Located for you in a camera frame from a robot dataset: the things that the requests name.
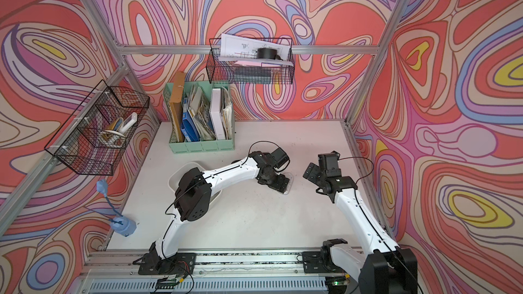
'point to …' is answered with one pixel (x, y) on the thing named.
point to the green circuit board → (166, 284)
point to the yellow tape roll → (115, 124)
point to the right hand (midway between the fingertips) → (315, 178)
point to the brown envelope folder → (176, 107)
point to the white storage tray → (177, 171)
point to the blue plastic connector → (124, 225)
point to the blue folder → (189, 128)
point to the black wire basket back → (227, 72)
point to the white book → (215, 111)
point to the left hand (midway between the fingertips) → (282, 187)
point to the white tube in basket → (129, 121)
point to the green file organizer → (199, 116)
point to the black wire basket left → (93, 139)
